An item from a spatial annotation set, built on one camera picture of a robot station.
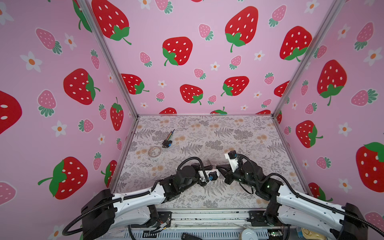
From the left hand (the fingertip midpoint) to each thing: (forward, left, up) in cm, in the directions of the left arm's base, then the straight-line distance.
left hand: (210, 163), depth 74 cm
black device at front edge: (-28, +12, -19) cm, 36 cm away
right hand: (-2, -3, 0) cm, 3 cm away
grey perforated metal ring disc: (+18, +36, -19) cm, 45 cm away
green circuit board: (-27, -32, -19) cm, 46 cm away
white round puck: (-28, -17, -14) cm, 35 cm away
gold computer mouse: (-28, -45, -14) cm, 54 cm away
